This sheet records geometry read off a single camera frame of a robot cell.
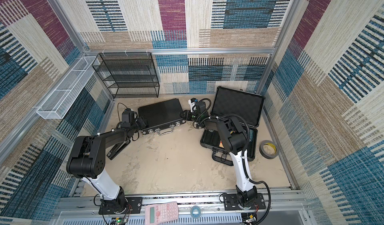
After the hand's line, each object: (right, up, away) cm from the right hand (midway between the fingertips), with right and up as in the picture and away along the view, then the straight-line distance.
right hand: (183, 115), depth 103 cm
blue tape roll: (+8, -45, -30) cm, 55 cm away
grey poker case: (+29, +10, -1) cm, 31 cm away
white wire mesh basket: (-57, +7, -31) cm, 65 cm away
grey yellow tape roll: (+52, -20, -11) cm, 57 cm away
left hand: (-24, -3, -4) cm, 24 cm away
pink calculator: (-8, -44, -33) cm, 56 cm away
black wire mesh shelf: (-41, +29, +8) cm, 51 cm away
